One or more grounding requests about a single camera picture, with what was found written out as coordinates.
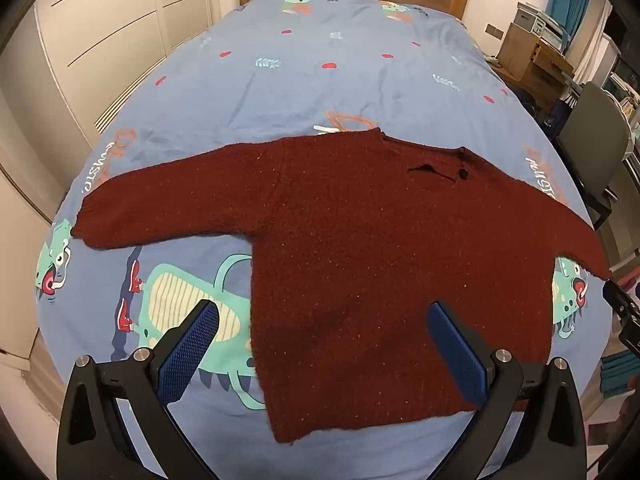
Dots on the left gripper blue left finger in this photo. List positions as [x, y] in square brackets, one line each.
[93, 440]

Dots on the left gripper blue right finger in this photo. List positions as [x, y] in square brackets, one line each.
[550, 442]

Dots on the dark red knit sweater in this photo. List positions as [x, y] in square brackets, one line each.
[354, 235]

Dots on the teal folded fabric stack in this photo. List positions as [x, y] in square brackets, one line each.
[616, 371]

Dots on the grey office chair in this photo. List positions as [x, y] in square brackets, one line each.
[593, 144]

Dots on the cardboard box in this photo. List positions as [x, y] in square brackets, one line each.
[534, 66]

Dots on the white printer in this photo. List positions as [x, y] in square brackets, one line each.
[533, 20]

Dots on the white wardrobe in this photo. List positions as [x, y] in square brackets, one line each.
[90, 90]

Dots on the blue dinosaur print bed sheet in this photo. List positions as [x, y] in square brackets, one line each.
[347, 65]

